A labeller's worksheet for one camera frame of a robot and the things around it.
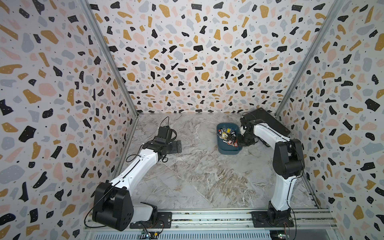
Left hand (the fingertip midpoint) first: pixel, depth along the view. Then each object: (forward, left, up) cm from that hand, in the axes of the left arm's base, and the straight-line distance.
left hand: (174, 145), depth 86 cm
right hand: (+6, -42, -9) cm, 43 cm away
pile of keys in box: (+16, -36, -13) cm, 41 cm away
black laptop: (+35, -63, -11) cm, 73 cm away
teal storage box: (+5, -31, -12) cm, 34 cm away
